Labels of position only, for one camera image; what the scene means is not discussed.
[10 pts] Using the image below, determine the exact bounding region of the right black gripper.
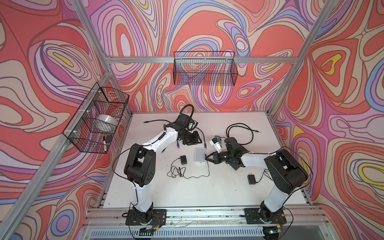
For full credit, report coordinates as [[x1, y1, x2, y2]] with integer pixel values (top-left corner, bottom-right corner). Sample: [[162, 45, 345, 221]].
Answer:
[[204, 150, 233, 165]]

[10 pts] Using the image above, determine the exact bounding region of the blue ethernet cable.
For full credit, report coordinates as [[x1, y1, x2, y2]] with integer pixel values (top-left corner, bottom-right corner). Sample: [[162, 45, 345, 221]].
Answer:
[[176, 127, 208, 150]]

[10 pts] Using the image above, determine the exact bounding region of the white small network switch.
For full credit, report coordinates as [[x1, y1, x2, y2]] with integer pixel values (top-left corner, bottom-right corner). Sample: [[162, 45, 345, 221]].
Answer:
[[195, 148, 206, 164]]

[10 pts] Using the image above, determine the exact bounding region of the black power adapter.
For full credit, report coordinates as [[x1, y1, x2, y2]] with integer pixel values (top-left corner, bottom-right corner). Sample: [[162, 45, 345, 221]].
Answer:
[[247, 170, 273, 185], [166, 155, 211, 180]]

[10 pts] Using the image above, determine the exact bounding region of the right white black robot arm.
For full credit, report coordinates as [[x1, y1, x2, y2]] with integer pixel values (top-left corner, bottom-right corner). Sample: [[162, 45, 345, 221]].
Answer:
[[205, 137, 309, 223]]

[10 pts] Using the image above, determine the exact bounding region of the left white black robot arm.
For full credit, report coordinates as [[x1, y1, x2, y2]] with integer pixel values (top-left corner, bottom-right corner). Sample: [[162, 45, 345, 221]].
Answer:
[[124, 113, 202, 215]]

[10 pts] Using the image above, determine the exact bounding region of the white roll in basket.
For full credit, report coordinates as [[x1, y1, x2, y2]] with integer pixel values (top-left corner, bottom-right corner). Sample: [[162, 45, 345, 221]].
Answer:
[[97, 114, 118, 126]]

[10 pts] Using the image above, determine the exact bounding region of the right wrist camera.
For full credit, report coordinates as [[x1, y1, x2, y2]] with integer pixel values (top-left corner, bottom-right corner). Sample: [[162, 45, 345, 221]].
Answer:
[[210, 137, 223, 153]]

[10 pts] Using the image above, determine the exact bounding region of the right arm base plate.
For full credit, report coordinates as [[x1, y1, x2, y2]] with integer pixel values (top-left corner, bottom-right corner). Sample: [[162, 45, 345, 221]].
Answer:
[[243, 208, 287, 225]]

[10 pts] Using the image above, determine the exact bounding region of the back black wire basket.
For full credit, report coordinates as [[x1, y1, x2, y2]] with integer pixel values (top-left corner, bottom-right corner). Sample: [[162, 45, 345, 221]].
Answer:
[[173, 50, 238, 86]]

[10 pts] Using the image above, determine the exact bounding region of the black wire basket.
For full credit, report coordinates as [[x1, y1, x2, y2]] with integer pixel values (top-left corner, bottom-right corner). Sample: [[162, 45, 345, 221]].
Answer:
[[63, 83, 130, 154], [173, 50, 238, 86]]

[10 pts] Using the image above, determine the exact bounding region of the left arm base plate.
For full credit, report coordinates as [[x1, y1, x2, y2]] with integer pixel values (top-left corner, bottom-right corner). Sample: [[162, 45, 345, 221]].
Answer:
[[125, 209, 167, 227]]

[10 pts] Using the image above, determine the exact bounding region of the left black wire basket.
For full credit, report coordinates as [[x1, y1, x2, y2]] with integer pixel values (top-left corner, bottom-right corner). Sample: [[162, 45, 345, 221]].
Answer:
[[63, 83, 130, 154]]

